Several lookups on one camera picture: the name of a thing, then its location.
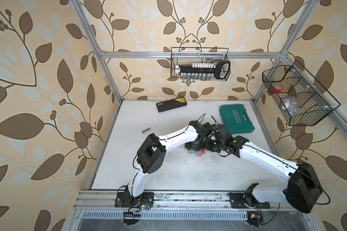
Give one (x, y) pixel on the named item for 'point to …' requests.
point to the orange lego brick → (203, 151)
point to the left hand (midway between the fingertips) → (194, 148)
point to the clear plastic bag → (291, 107)
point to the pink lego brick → (198, 155)
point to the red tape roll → (277, 88)
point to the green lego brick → (192, 151)
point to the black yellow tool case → (171, 104)
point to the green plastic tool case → (236, 119)
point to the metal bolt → (143, 131)
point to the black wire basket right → (302, 101)
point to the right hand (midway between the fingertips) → (201, 145)
